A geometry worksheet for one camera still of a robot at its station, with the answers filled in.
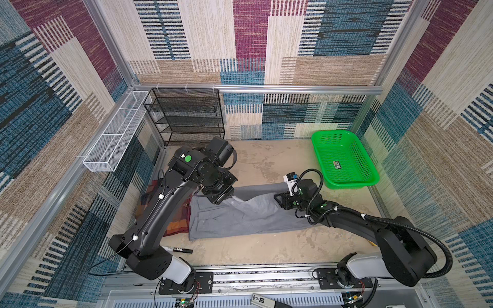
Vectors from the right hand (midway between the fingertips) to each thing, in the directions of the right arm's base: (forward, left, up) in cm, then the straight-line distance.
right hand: (278, 198), depth 87 cm
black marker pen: (-19, +41, -7) cm, 46 cm away
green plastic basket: (+25, -40, -7) cm, 47 cm away
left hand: (-9, +16, +23) cm, 29 cm away
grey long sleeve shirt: (-11, +12, +13) cm, 21 cm away
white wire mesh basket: (+6, +64, +27) cm, 70 cm away
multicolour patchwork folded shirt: (-8, +44, -4) cm, 45 cm away
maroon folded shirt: (-9, +44, -4) cm, 45 cm away
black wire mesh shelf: (+49, +47, +9) cm, 69 cm away
